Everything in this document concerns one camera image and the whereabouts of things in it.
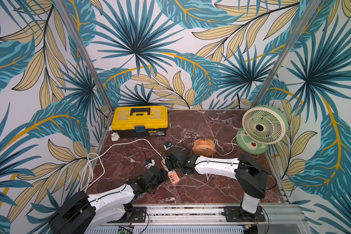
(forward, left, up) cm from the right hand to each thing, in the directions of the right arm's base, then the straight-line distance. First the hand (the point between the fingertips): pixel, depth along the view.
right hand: (167, 158), depth 86 cm
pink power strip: (-9, -3, -5) cm, 11 cm away
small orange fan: (+3, -21, +6) cm, 23 cm away
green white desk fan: (+10, -54, +16) cm, 57 cm away
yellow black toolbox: (+21, +17, +10) cm, 29 cm away
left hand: (-8, +1, -5) cm, 10 cm away
